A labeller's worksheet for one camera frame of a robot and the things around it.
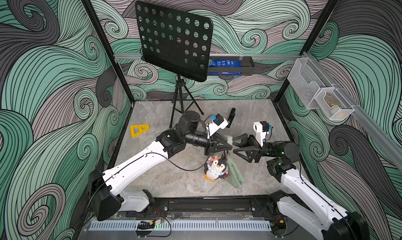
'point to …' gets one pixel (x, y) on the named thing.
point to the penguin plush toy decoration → (216, 167)
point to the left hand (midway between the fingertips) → (230, 144)
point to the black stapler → (231, 118)
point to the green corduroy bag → (235, 178)
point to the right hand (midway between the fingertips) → (231, 146)
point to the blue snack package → (224, 63)
